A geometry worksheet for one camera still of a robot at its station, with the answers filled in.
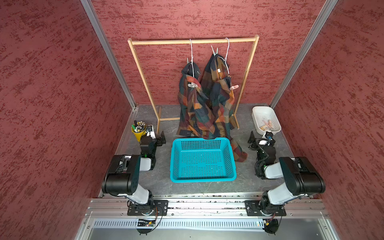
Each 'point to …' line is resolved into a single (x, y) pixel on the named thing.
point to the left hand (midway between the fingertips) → (156, 134)
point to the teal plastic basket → (193, 160)
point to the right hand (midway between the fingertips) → (258, 134)
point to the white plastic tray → (265, 119)
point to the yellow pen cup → (137, 128)
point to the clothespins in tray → (268, 125)
